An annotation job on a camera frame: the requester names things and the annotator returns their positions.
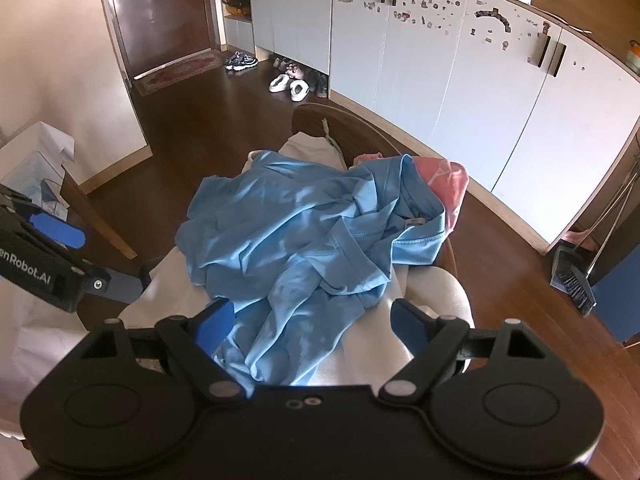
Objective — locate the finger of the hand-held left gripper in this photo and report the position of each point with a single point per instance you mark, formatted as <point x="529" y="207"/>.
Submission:
<point x="127" y="287"/>
<point x="55" y="230"/>

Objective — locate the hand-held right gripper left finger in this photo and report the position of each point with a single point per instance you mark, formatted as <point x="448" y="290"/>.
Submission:
<point x="215" y="325"/>

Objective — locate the white cabinet with stickers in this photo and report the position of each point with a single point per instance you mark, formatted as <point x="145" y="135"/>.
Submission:
<point x="425" y="85"/>

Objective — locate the white slipper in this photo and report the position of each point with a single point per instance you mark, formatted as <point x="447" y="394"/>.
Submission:
<point x="300" y="90"/>
<point x="279" y="83"/>

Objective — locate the grey shoe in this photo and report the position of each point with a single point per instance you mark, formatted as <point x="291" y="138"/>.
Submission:
<point x="285" y="65"/>

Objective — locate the light blue plastic bag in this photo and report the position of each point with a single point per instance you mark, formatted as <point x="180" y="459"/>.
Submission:
<point x="30" y="170"/>

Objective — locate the orange container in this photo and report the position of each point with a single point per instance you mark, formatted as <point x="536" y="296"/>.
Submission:
<point x="635" y="55"/>

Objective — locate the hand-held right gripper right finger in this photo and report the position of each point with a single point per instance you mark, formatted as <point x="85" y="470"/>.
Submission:
<point x="407" y="322"/>

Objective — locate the red patterned door mat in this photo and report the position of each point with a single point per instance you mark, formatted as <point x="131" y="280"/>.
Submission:
<point x="180" y="70"/>

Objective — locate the grey dustpan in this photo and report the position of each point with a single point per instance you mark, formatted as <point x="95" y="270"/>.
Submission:
<point x="570" y="275"/>

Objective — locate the round-back wooden chair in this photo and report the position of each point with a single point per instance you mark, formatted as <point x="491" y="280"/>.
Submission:
<point x="345" y="122"/>

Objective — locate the dark sneaker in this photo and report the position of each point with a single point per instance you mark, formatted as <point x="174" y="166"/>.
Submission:
<point x="232" y="62"/>
<point x="249" y="61"/>

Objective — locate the dark shoe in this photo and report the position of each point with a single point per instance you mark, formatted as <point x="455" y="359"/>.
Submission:
<point x="319" y="84"/>

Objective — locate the light blue shirt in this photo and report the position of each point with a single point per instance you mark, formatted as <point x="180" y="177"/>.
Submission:
<point x="280" y="240"/>

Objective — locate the brown wooden door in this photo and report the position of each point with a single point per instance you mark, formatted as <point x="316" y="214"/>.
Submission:
<point x="160" y="15"/>

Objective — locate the pink printed garment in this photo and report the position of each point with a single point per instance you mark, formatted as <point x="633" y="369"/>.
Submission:
<point x="445" y="180"/>

